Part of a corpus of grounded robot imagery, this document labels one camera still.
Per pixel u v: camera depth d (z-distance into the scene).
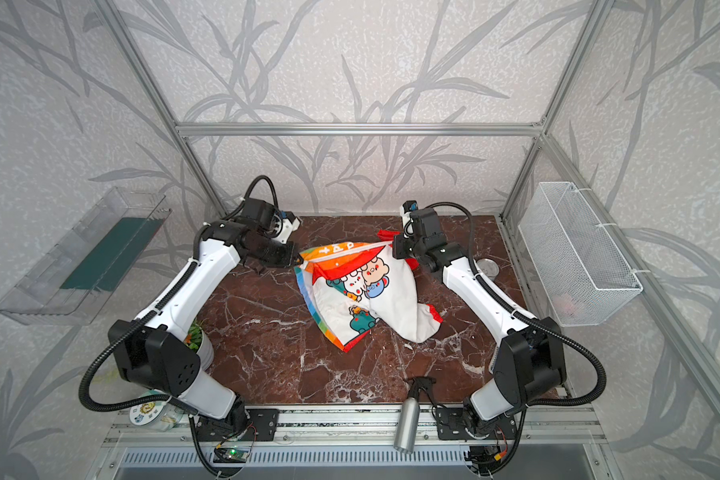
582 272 0.62
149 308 0.45
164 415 0.70
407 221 0.73
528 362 0.42
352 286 0.89
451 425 0.73
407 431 0.71
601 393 0.41
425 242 0.63
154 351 0.42
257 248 0.61
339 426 0.75
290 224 0.75
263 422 0.74
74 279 0.64
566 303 0.73
